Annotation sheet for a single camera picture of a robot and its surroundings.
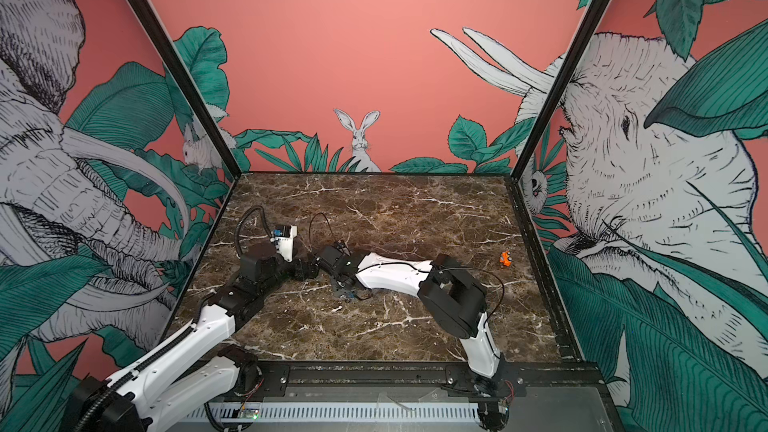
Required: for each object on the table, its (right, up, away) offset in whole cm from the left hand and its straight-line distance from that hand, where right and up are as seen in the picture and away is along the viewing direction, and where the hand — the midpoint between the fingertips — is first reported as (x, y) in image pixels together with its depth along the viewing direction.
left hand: (313, 247), depth 81 cm
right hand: (+6, -12, +6) cm, 14 cm away
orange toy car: (+59, -6, +14) cm, 61 cm away
